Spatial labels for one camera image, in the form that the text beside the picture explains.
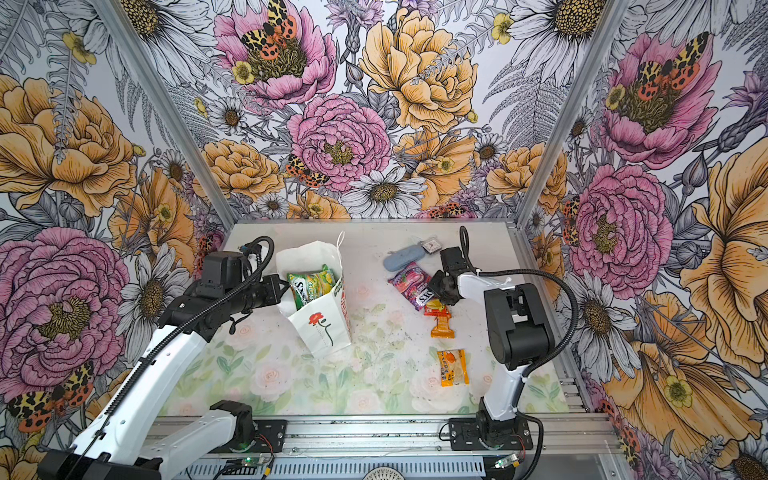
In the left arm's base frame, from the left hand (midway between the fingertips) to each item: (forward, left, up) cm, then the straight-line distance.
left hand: (287, 295), depth 76 cm
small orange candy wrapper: (0, -41, -20) cm, 46 cm away
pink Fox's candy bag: (+15, -34, -18) cm, 41 cm away
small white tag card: (+32, -41, -19) cm, 56 cm away
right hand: (+11, -40, -20) cm, 46 cm away
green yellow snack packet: (+3, -4, 0) cm, 5 cm away
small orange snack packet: (-12, -43, -19) cm, 49 cm away
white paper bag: (-5, -9, +4) cm, 11 cm away
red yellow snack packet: (+6, -40, -18) cm, 44 cm away
